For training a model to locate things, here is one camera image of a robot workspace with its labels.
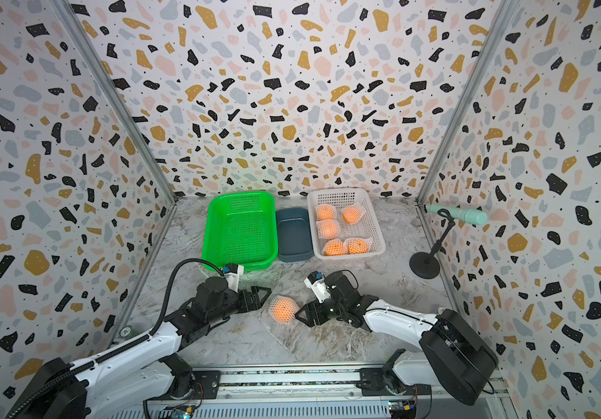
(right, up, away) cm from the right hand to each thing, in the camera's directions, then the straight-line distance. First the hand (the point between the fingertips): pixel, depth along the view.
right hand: (307, 313), depth 82 cm
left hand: (-12, +7, -1) cm, 14 cm away
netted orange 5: (+17, +20, +15) cm, 30 cm away
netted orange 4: (+10, +19, +15) cm, 26 cm away
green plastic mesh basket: (-29, +26, +28) cm, 48 cm away
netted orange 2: (+18, +33, +27) cm, 46 cm away
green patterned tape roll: (-53, -3, -6) cm, 53 cm away
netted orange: (+6, +33, +27) cm, 43 cm away
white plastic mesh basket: (+24, +26, +23) cm, 42 cm away
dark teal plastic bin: (-6, +23, +26) cm, 36 cm away
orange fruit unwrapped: (-8, +1, 0) cm, 8 cm away
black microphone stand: (+44, +12, +17) cm, 49 cm away
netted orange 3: (+7, +26, +21) cm, 34 cm away
